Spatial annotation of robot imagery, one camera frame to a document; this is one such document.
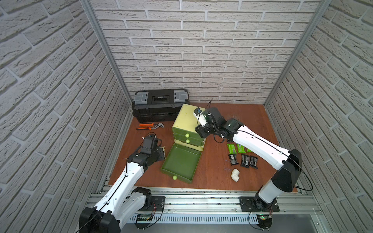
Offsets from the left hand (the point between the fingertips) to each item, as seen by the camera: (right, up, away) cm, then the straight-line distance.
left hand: (162, 150), depth 83 cm
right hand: (+23, +15, -3) cm, 27 cm away
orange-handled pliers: (-11, +13, +21) cm, 27 cm away
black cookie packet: (+43, -6, +5) cm, 44 cm away
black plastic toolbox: (-5, +28, +12) cm, 31 cm away
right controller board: (+53, -32, -13) cm, 64 cm away
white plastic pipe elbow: (+42, -14, -1) cm, 45 cm away
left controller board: (-7, -33, -12) cm, 36 cm away
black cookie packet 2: (+51, -8, +5) cm, 51 cm away
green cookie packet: (+44, -2, +10) cm, 45 cm away
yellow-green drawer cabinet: (+13, +13, -4) cm, 19 cm away
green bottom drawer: (+11, -9, +4) cm, 14 cm away
